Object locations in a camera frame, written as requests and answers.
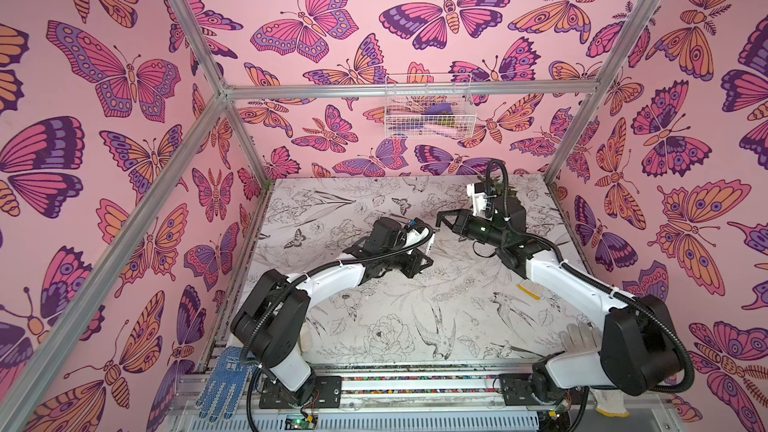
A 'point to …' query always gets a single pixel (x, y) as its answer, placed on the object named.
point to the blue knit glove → (222, 392)
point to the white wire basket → (429, 106)
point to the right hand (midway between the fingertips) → (439, 211)
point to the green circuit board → (299, 422)
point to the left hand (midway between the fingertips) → (433, 259)
